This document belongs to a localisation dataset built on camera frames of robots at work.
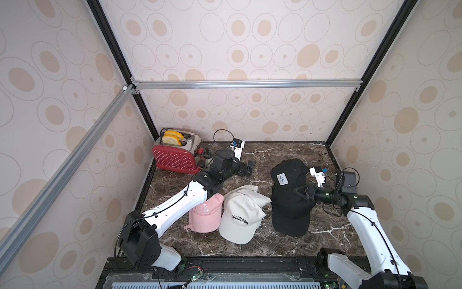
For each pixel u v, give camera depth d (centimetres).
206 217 81
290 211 87
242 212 81
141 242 40
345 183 59
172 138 94
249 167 69
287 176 77
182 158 95
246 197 83
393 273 39
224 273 73
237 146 65
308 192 66
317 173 71
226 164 56
